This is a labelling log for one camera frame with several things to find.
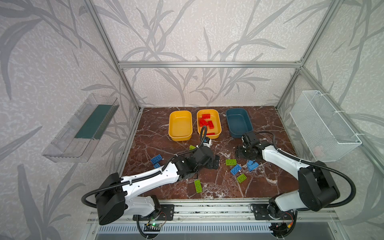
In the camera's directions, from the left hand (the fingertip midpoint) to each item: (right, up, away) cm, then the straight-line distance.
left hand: (214, 152), depth 78 cm
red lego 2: (-7, +16, +28) cm, 33 cm away
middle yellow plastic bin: (+1, +17, +34) cm, 39 cm away
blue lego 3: (-35, -7, +14) cm, 38 cm away
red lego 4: (-3, +15, +31) cm, 34 cm away
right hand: (+17, -1, +14) cm, 22 cm away
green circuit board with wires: (-31, -35, -6) cm, 47 cm away
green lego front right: (+16, -16, +7) cm, 24 cm away
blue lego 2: (+23, -10, +10) cm, 27 cm away
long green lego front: (-9, -19, +3) cm, 21 cm away
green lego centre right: (+11, -9, +13) cm, 19 cm away
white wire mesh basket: (+48, +10, -14) cm, 51 cm away
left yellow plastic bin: (-21, +13, +25) cm, 35 cm away
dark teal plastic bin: (+22, +16, +37) cm, 46 cm away
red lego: (-3, +20, +39) cm, 44 cm away
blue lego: (+13, -12, +10) cm, 21 cm away
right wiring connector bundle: (+33, -38, -4) cm, 50 cm away
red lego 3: (0, +14, +30) cm, 34 cm away
